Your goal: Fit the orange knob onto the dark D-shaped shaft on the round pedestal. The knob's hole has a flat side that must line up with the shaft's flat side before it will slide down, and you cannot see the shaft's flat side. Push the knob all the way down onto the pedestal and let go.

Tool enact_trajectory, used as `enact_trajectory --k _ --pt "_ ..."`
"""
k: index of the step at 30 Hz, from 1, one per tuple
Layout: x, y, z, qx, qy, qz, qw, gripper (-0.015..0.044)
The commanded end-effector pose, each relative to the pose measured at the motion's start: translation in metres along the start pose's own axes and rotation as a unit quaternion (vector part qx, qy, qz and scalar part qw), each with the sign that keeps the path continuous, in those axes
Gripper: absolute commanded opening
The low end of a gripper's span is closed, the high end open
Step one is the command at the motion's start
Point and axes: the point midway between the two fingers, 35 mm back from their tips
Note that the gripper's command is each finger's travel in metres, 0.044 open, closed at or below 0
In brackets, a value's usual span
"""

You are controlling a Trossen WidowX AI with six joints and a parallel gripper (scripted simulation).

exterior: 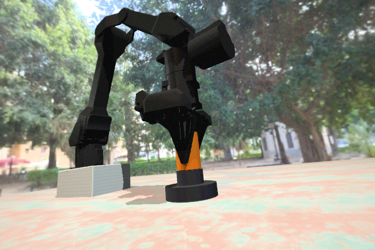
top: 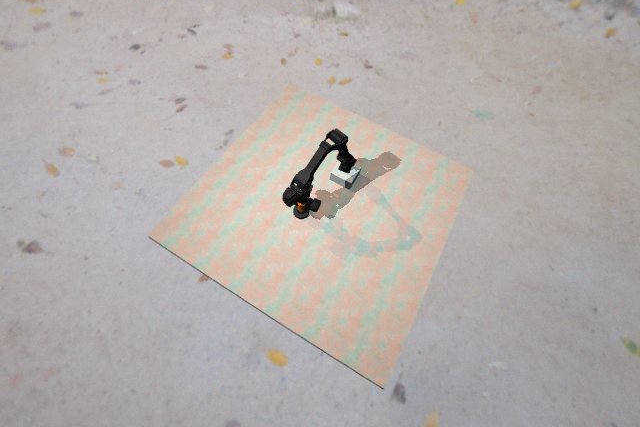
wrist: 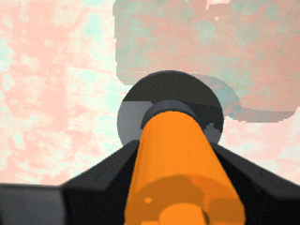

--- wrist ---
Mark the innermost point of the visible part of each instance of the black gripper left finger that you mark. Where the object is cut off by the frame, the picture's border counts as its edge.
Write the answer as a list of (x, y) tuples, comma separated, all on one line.
[(97, 196)]

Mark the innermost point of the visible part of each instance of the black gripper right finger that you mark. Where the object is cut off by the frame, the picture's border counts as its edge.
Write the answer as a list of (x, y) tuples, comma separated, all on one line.
[(268, 199)]

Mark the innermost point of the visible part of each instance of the orange knob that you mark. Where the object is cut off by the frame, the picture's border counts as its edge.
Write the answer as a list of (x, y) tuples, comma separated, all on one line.
[(178, 179)]

